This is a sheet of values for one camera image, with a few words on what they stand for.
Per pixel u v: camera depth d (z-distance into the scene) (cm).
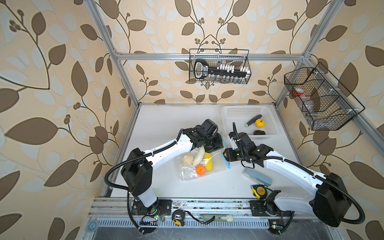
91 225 69
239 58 91
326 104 72
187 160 86
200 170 83
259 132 97
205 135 64
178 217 69
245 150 62
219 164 80
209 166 84
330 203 40
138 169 44
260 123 102
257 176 83
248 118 111
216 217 71
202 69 85
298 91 81
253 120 107
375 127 56
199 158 87
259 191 77
